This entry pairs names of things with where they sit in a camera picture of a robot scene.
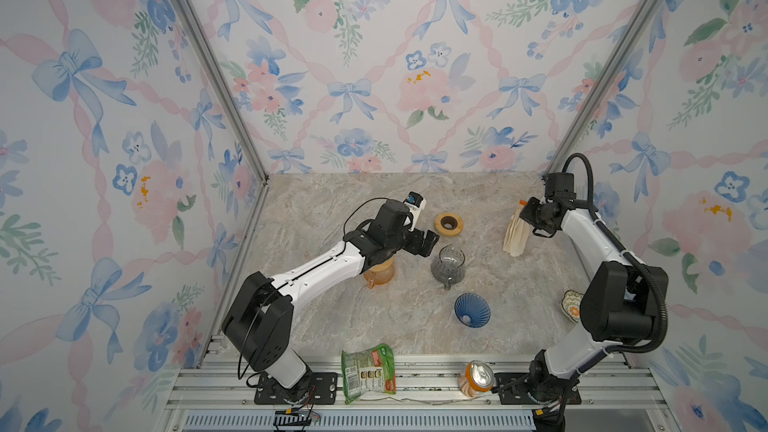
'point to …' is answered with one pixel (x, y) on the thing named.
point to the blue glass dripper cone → (472, 310)
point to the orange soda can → (477, 377)
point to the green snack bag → (368, 371)
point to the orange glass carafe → (380, 274)
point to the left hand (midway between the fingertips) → (427, 228)
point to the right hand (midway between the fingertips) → (528, 212)
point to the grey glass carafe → (449, 268)
